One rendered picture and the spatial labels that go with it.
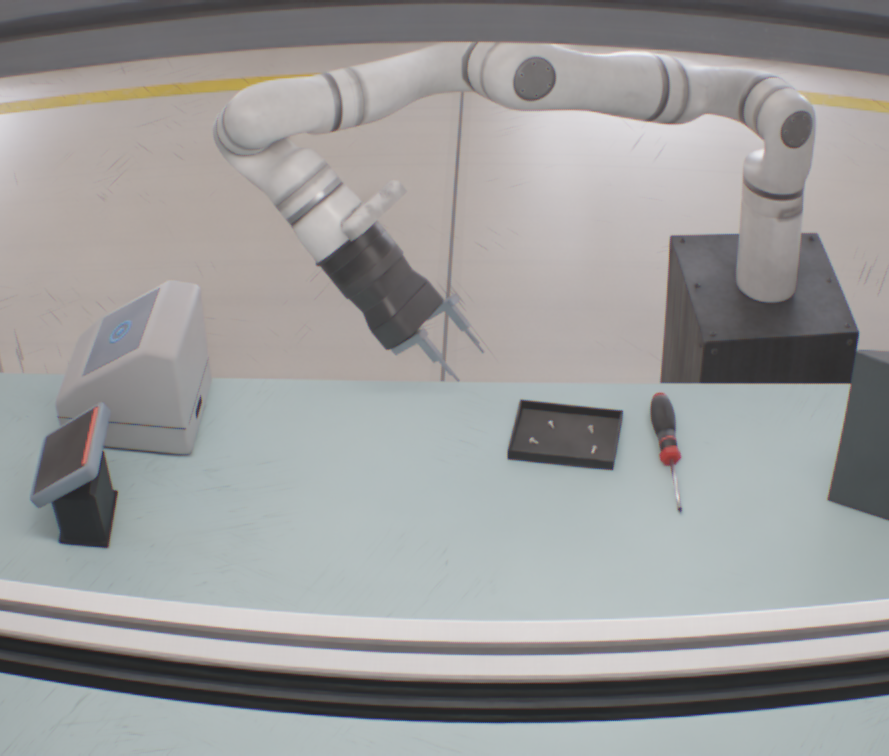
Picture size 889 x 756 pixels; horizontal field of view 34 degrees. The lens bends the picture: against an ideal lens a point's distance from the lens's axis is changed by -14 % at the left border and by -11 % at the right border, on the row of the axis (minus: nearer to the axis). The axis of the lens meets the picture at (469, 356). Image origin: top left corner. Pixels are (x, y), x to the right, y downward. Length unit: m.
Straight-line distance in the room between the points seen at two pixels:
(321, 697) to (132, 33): 0.43
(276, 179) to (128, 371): 0.25
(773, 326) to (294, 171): 0.76
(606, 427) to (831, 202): 2.32
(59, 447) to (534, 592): 0.51
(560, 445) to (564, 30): 1.21
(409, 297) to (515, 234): 2.07
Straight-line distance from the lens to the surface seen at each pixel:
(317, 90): 1.67
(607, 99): 1.83
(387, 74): 1.71
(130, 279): 3.71
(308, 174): 1.64
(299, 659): 0.82
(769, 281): 2.15
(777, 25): 0.53
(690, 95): 1.90
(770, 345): 2.12
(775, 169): 2.04
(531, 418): 1.74
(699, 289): 2.18
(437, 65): 1.78
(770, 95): 2.01
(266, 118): 1.63
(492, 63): 1.75
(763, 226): 2.10
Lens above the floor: 2.15
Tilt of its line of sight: 39 degrees down
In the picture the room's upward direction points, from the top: 1 degrees counter-clockwise
